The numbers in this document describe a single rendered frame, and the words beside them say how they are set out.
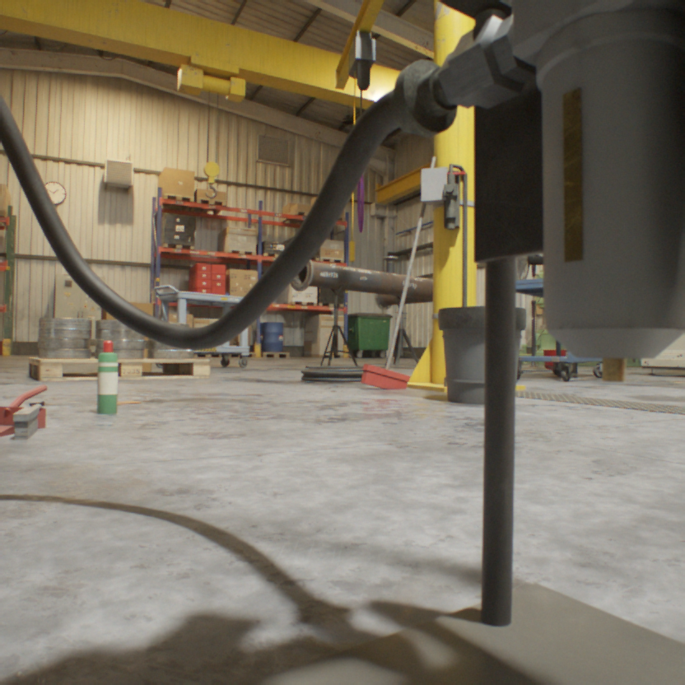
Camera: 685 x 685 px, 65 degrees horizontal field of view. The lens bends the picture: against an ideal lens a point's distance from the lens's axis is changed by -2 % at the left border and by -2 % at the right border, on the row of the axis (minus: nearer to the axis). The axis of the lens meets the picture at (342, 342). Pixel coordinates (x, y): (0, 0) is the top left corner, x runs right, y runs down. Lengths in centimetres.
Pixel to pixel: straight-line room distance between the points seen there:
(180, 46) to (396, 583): 1195
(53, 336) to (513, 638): 400
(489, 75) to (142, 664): 48
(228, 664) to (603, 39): 46
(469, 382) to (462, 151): 169
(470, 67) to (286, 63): 1245
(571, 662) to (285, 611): 23
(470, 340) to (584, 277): 214
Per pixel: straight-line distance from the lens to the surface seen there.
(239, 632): 50
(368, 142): 53
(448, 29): 399
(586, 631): 52
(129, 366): 417
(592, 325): 30
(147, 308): 535
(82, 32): 1202
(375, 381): 324
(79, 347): 438
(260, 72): 1249
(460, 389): 248
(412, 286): 832
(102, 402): 203
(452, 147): 365
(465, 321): 242
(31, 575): 66
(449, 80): 44
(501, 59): 41
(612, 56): 33
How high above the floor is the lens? 23
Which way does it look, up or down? 1 degrees up
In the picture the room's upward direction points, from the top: 1 degrees clockwise
